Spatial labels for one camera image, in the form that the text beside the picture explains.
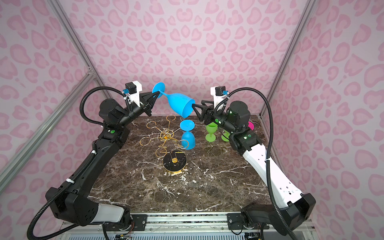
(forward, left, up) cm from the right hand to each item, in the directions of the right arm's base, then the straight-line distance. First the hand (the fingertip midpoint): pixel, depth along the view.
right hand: (197, 103), depth 61 cm
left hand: (+4, +16, +4) cm, 17 cm away
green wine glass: (+14, -8, -33) cm, 37 cm away
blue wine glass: (0, +6, -25) cm, 26 cm away
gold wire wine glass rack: (-4, +14, -44) cm, 46 cm away
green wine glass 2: (+19, -20, -46) cm, 53 cm away
